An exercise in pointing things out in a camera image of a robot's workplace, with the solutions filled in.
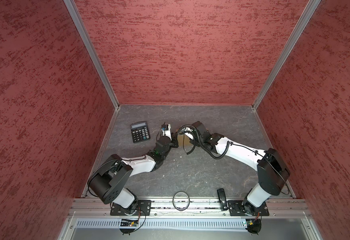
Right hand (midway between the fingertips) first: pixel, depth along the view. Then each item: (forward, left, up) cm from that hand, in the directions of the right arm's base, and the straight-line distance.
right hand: (194, 134), depth 88 cm
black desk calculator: (+11, +37, -11) cm, 40 cm away
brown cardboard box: (-8, +5, +5) cm, 11 cm away
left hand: (0, +11, -3) cm, 11 cm away
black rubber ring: (-34, +13, -13) cm, 39 cm away
